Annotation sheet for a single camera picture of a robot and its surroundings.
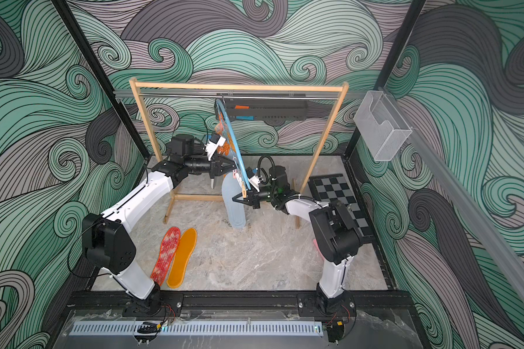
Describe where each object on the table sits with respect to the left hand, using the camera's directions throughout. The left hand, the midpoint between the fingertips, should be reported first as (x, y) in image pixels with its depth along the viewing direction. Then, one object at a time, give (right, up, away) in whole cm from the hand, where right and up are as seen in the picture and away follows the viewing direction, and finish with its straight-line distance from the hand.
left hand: (236, 163), depth 75 cm
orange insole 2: (-4, +6, +7) cm, 11 cm away
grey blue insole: (-2, -9, +2) cm, 10 cm away
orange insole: (-23, -41, +4) cm, 47 cm away
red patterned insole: (-29, -34, +10) cm, 46 cm away
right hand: (-1, -13, +7) cm, 15 cm away
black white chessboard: (+45, -11, +28) cm, 54 cm away
